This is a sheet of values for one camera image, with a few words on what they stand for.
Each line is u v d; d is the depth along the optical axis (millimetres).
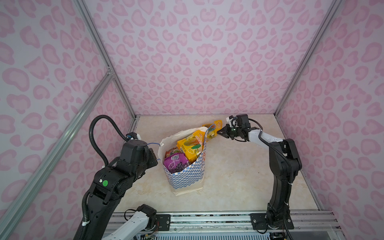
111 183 366
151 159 543
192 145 785
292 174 526
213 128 986
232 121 881
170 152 867
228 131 871
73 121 652
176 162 753
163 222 734
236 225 730
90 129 386
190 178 711
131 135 533
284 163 533
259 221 732
